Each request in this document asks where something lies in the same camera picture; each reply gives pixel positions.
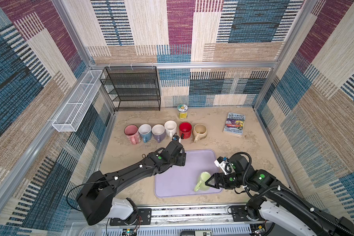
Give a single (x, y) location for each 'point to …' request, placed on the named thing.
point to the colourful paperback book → (234, 124)
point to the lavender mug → (158, 131)
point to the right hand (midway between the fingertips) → (212, 187)
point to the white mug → (170, 127)
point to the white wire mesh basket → (68, 119)
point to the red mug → (185, 129)
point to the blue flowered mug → (145, 131)
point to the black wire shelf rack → (132, 88)
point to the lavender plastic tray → (180, 181)
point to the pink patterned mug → (132, 132)
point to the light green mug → (205, 177)
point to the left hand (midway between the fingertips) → (182, 154)
